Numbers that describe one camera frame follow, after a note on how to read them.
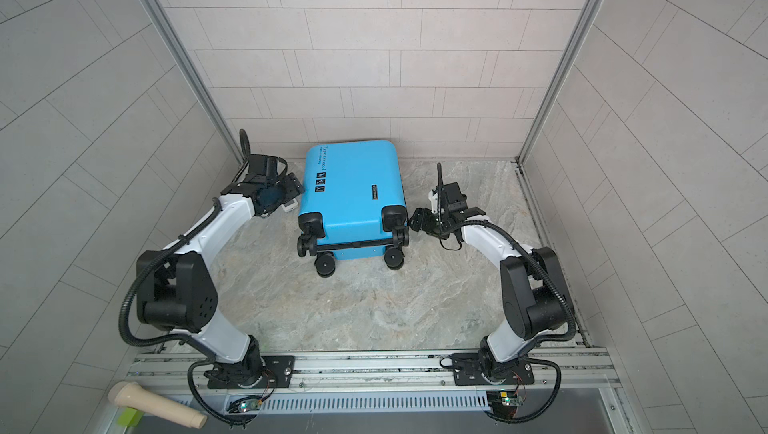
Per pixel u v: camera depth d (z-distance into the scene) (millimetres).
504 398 684
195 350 512
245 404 643
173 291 433
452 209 702
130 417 633
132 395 646
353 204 793
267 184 685
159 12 775
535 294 445
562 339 418
